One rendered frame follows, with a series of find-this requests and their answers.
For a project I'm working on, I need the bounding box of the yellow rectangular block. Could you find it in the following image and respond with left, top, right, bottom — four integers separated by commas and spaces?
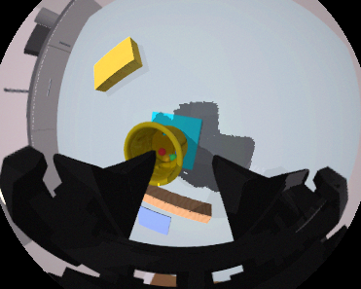
94, 37, 142, 91

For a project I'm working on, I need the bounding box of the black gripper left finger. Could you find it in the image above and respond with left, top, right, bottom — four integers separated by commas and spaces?
53, 150, 157, 238

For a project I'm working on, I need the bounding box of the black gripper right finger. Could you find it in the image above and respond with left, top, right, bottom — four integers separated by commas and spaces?
211, 155, 309, 241

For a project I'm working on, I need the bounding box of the brown wooden bar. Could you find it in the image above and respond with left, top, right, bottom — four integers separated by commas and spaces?
142, 185, 213, 224

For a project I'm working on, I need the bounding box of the olive yellow translucent cup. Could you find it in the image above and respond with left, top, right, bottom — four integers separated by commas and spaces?
123, 121, 187, 187

